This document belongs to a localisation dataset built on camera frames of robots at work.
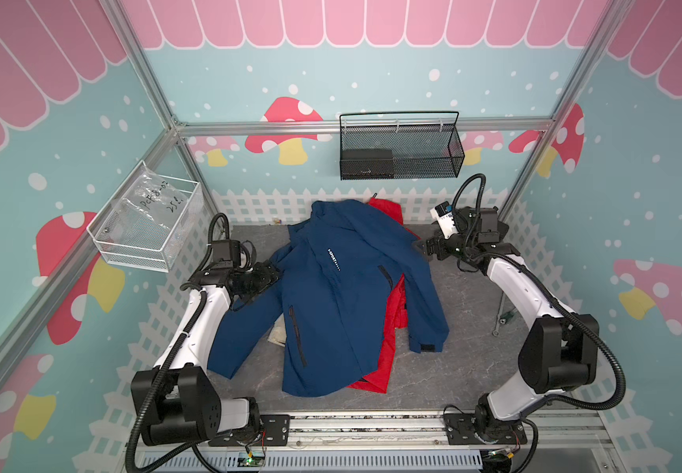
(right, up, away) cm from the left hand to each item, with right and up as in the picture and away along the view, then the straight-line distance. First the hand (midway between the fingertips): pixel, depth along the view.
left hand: (275, 284), depth 83 cm
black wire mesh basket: (+37, +44, +11) cm, 59 cm away
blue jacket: (+16, -5, +1) cm, 17 cm away
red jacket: (+36, -11, +8) cm, 39 cm away
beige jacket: (-1, -16, +6) cm, 17 cm away
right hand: (+44, +14, +4) cm, 46 cm away
